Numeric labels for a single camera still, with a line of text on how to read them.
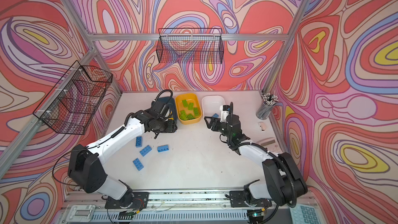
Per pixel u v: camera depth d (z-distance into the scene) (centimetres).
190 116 103
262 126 99
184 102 112
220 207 72
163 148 88
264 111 99
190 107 110
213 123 75
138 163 84
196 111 106
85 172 43
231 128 65
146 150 88
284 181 42
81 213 70
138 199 72
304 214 69
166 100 114
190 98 113
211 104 110
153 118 60
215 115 104
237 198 73
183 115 101
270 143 90
